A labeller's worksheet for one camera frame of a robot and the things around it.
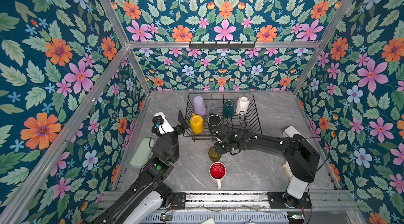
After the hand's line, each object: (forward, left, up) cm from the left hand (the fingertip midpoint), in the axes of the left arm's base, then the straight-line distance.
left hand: (173, 110), depth 67 cm
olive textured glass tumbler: (-9, -17, -31) cm, 36 cm away
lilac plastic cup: (+20, -10, -25) cm, 34 cm away
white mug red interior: (-18, -18, -33) cm, 42 cm away
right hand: (-6, -19, -28) cm, 35 cm away
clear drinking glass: (+19, -18, -24) cm, 36 cm away
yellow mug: (+7, -8, -22) cm, 25 cm away
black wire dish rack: (+11, -41, -30) cm, 53 cm away
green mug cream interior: (+16, -28, -22) cm, 39 cm away
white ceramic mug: (+19, -37, -22) cm, 47 cm away
